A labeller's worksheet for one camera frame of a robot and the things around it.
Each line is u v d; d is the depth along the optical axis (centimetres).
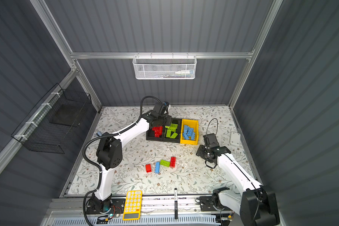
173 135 102
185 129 98
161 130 99
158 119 74
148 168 85
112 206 72
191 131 99
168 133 102
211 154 60
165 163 89
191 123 102
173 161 89
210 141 67
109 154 54
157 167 86
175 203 74
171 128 102
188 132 99
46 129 71
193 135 99
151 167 86
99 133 102
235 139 100
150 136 99
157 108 74
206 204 74
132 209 72
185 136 99
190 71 91
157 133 101
